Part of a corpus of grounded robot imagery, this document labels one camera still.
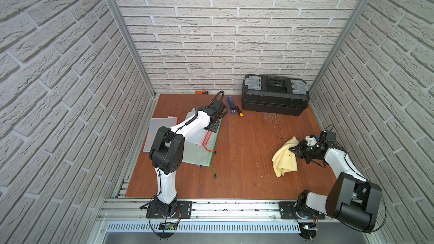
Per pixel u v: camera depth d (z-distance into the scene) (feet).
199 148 3.01
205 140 3.13
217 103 2.50
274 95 3.20
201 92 3.99
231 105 3.63
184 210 2.41
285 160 2.73
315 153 2.32
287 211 2.41
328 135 2.30
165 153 1.66
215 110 2.41
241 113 3.50
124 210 2.48
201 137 3.20
